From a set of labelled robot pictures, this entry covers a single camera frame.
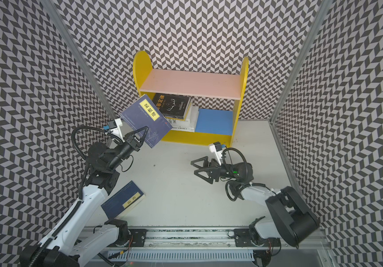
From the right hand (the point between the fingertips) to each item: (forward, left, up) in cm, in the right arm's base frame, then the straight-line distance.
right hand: (193, 172), depth 65 cm
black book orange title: (+40, +12, 0) cm, 42 cm away
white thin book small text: (+32, +5, -10) cm, 34 cm away
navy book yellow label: (-4, +36, -23) cm, 43 cm away
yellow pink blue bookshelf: (+36, -11, -14) cm, 40 cm away
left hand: (+14, +18, +10) cm, 25 cm away
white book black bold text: (+34, +3, -8) cm, 36 cm away
